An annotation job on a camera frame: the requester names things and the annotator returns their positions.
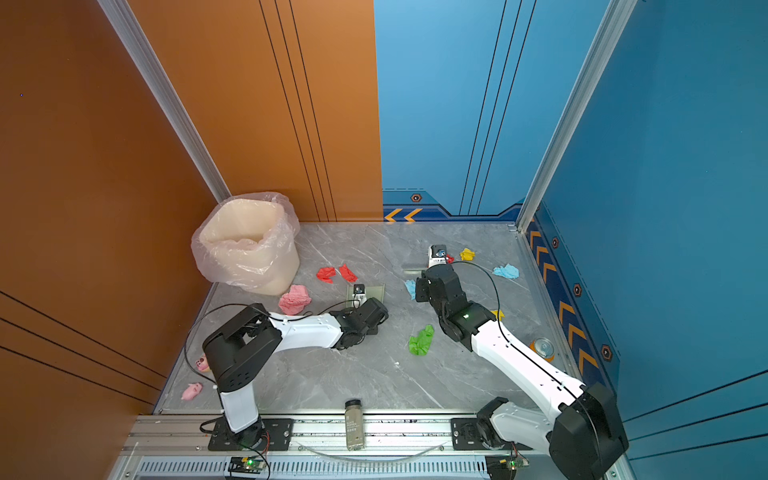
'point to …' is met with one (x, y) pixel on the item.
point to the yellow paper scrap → (467, 255)
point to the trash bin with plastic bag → (250, 241)
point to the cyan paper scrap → (411, 288)
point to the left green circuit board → (246, 464)
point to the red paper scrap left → (325, 274)
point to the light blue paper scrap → (509, 270)
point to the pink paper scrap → (294, 301)
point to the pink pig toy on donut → (202, 365)
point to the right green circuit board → (504, 467)
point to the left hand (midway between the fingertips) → (371, 316)
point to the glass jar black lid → (354, 424)
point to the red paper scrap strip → (347, 273)
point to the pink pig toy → (192, 390)
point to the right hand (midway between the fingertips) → (422, 272)
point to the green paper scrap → (420, 345)
